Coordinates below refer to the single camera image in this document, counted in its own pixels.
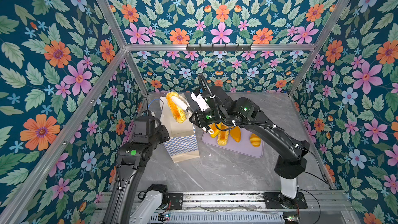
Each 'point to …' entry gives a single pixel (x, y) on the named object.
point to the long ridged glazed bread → (223, 136)
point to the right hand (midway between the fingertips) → (191, 116)
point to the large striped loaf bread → (180, 114)
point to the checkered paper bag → (182, 144)
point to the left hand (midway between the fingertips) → (167, 126)
